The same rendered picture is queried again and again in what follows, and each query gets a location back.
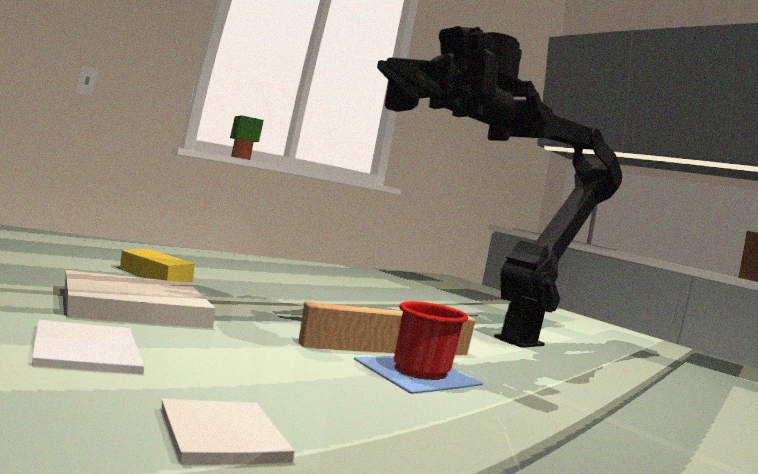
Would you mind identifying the white flat slab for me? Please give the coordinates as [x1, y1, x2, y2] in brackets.
[32, 320, 144, 375]

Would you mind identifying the yellow rectangular block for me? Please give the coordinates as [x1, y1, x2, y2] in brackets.
[120, 249, 195, 283]

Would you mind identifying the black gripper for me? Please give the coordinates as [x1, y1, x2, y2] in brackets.
[377, 48, 499, 119]

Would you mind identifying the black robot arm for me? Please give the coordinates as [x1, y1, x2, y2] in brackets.
[439, 26, 623, 348]

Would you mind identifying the red plastic cup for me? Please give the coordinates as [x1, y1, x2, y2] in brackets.
[393, 301, 468, 379]

